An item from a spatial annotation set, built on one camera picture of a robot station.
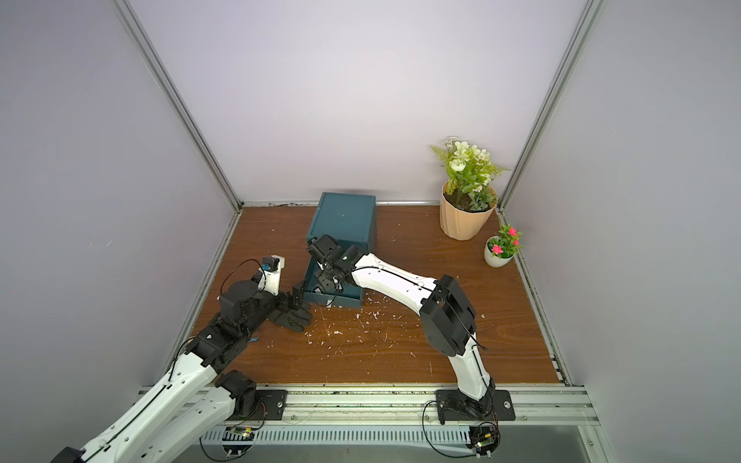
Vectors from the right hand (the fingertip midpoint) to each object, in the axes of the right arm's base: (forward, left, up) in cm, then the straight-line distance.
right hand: (329, 264), depth 86 cm
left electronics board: (-43, +20, -17) cm, 50 cm away
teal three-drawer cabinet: (+12, -6, +7) cm, 15 cm away
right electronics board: (-40, -43, -16) cm, 61 cm away
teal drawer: (-9, -7, -2) cm, 12 cm away
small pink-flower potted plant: (+9, -54, -3) cm, 55 cm away
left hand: (-8, +7, +6) cm, 12 cm away
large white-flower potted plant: (+28, -46, +1) cm, 54 cm away
